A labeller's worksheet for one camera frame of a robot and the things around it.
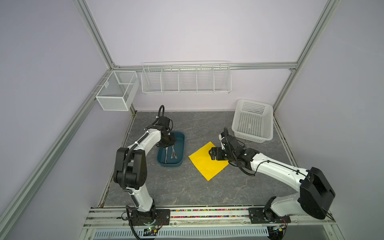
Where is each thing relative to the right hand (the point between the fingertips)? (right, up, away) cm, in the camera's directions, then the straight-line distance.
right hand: (215, 152), depth 84 cm
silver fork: (-26, -3, +12) cm, 29 cm away
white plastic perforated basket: (+34, +19, +31) cm, 50 cm away
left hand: (-25, +4, +8) cm, 27 cm away
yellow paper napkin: (-6, -7, +10) cm, 13 cm away
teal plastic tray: (-23, -1, +16) cm, 28 cm away
